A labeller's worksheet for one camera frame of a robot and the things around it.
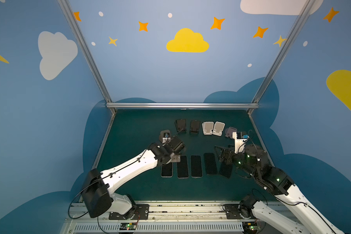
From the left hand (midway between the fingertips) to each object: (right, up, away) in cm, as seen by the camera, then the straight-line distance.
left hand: (173, 154), depth 80 cm
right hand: (+25, +7, -10) cm, 28 cm away
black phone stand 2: (+24, -8, +11) cm, 27 cm away
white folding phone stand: (+33, +14, +25) cm, 43 cm away
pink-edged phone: (+6, -10, +10) cm, 16 cm away
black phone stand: (+5, +16, +27) cm, 32 cm away
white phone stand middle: (+25, +15, +25) cm, 38 cm away
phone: (-4, -11, +9) cm, 15 cm away
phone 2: (+14, -9, +10) cm, 20 cm away
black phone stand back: (+15, +15, +24) cm, 32 cm away
